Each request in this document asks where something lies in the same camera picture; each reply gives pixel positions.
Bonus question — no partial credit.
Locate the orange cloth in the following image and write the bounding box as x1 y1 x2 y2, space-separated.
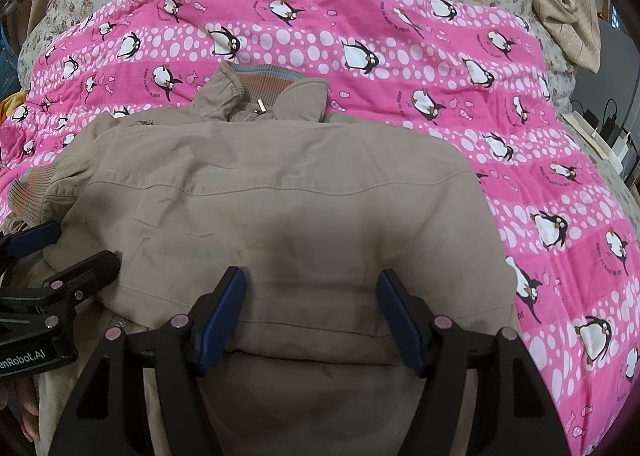
0 90 26 123

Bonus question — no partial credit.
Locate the beige jacket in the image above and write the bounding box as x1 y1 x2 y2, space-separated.
1 63 516 455

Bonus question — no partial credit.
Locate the black cable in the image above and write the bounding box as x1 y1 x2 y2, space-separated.
572 94 624 135

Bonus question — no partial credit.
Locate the person's left hand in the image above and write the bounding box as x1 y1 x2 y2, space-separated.
14 377 39 443

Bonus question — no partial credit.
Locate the white power strip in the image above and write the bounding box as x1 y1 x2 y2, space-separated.
572 111 639 177

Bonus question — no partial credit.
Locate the pink penguin blanket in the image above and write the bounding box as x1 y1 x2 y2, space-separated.
1 0 639 455

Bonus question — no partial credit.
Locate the grey cabinet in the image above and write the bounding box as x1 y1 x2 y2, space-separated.
570 19 639 141

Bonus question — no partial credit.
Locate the blue plastic bag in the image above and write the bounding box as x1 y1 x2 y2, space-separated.
0 31 21 100

